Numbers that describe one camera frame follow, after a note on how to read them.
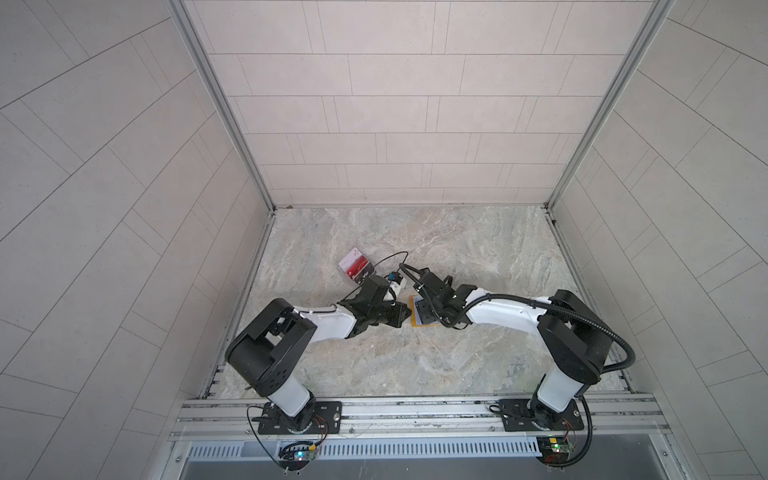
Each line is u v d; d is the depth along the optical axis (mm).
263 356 444
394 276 802
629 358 425
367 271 939
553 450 678
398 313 765
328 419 703
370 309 694
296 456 650
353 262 942
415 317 840
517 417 719
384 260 712
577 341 451
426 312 777
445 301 661
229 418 713
